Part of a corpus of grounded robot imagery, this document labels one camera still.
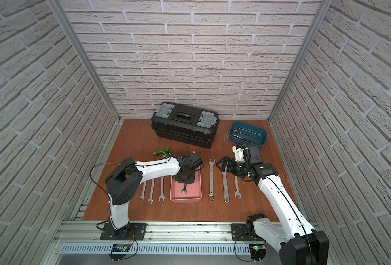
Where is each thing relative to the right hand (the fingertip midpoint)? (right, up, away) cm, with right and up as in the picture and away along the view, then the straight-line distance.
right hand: (226, 166), depth 78 cm
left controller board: (-49, -36, -6) cm, 61 cm away
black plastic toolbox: (-21, +21, +16) cm, 34 cm away
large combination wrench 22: (-7, -18, +5) cm, 20 cm away
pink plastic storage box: (-16, -16, +6) cm, 23 cm away
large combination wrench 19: (+7, -16, +8) cm, 19 cm away
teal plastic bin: (+19, +16, +32) cm, 41 cm away
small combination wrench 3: (-39, -16, +7) cm, 42 cm away
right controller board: (+13, -36, -7) cm, 39 cm away
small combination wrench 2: (-33, -17, +7) cm, 38 cm away
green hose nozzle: (-35, +4, +22) cm, 42 cm away
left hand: (-17, -10, +11) cm, 23 cm away
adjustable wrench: (+1, -12, +10) cm, 15 cm away
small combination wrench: (-21, -14, +8) cm, 26 cm away
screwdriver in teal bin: (+12, +18, +32) cm, 39 cm away
